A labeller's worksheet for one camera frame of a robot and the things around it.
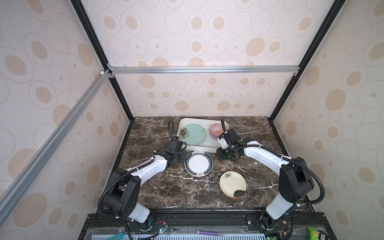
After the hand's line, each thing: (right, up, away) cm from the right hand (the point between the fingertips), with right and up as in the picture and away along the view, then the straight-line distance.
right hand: (218, 156), depth 89 cm
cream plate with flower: (+8, -15, -4) cm, 18 cm away
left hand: (-20, +2, +1) cm, 20 cm away
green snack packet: (+41, -33, -20) cm, 56 cm away
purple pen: (-7, -33, -18) cm, 38 cm away
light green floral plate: (-16, +13, +21) cm, 29 cm away
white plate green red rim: (-12, -6, +6) cm, 14 cm away
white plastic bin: (-4, +5, +15) cm, 16 cm away
